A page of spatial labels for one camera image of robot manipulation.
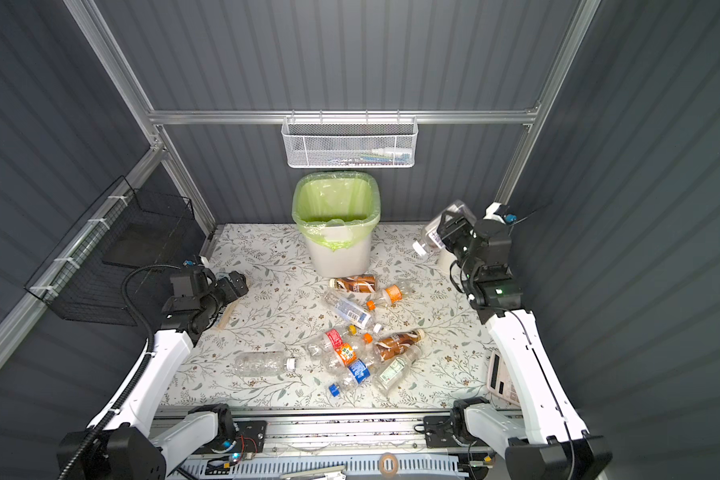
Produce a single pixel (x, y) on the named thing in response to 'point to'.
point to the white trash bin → (350, 261)
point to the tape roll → (382, 465)
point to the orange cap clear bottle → (390, 295)
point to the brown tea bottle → (394, 345)
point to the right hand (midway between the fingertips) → (452, 221)
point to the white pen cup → (445, 260)
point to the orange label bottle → (346, 352)
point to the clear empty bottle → (264, 364)
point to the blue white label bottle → (347, 310)
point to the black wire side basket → (129, 228)
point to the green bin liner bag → (335, 209)
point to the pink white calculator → (499, 380)
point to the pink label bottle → (326, 344)
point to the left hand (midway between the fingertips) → (228, 283)
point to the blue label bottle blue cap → (356, 373)
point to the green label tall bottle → (388, 375)
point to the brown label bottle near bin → (355, 283)
